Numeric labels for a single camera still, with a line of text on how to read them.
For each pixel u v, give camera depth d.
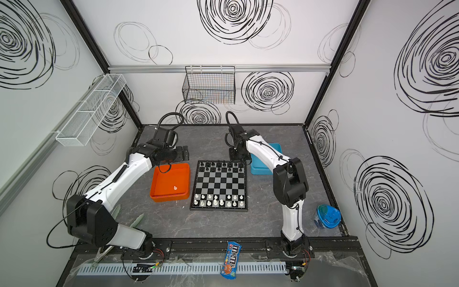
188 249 0.75
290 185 0.50
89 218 0.41
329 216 0.74
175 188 0.91
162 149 0.61
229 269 0.68
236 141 0.66
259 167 0.92
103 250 0.73
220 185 0.91
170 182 0.96
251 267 0.71
